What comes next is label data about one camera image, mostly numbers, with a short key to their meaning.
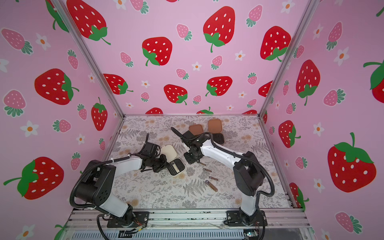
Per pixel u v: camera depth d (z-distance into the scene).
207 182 0.86
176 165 0.92
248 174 0.47
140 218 0.75
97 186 0.45
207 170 0.91
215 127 1.14
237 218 0.73
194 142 0.63
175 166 0.91
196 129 1.14
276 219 0.76
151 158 0.81
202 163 0.95
